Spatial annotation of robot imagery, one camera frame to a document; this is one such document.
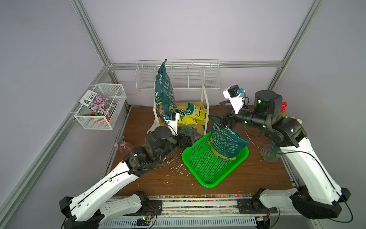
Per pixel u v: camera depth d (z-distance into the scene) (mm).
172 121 527
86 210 376
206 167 872
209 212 735
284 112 670
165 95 629
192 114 807
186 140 541
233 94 447
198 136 912
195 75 992
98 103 732
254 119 456
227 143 739
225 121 493
